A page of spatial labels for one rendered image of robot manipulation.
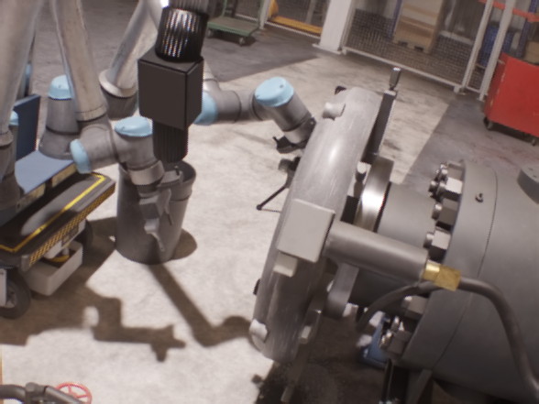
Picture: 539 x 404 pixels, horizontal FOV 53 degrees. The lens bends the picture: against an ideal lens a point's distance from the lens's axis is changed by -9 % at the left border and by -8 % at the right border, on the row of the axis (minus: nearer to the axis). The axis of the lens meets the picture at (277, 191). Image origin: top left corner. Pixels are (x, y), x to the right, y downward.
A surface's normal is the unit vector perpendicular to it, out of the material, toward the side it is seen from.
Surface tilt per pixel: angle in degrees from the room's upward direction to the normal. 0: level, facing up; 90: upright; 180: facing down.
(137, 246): 93
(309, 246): 67
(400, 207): 27
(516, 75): 90
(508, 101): 90
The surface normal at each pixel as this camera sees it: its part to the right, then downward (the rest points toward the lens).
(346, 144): 0.01, -0.52
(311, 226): -0.15, -0.04
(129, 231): -0.40, 0.32
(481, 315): -0.22, 0.16
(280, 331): -0.33, 0.56
